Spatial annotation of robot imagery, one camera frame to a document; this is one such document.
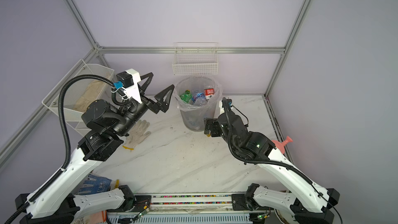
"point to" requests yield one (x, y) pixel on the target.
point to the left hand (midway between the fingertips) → (162, 80)
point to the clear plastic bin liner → (197, 93)
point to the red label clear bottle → (208, 93)
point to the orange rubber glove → (99, 218)
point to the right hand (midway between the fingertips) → (211, 118)
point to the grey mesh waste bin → (193, 121)
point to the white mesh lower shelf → (80, 127)
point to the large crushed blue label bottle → (199, 99)
